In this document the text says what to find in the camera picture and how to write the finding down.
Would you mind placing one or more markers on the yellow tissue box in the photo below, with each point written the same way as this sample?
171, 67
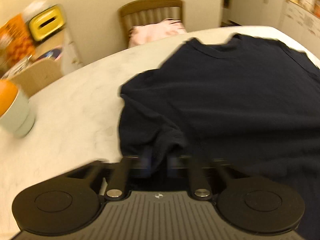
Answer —
46, 23

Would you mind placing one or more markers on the white wall cabinets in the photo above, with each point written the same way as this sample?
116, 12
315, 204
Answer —
299, 19

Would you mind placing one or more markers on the wooden slat-back chair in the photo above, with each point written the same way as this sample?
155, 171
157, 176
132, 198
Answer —
143, 12

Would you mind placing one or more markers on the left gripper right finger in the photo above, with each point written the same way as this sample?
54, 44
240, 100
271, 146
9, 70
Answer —
198, 184

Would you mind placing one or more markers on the pink patterned cloth on chair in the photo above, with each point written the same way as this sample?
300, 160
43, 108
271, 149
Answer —
142, 34

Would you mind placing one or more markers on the dark navy t-shirt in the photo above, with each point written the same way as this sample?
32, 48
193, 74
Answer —
251, 101

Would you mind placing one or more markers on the white cup with orange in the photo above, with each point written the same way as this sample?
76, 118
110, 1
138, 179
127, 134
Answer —
17, 116

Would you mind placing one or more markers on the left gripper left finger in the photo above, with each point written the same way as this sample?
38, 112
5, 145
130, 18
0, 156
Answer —
116, 184

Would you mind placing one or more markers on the orange snack bag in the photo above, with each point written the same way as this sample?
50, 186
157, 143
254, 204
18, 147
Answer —
17, 40

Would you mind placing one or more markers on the white side cabinet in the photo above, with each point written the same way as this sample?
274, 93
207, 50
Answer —
69, 58

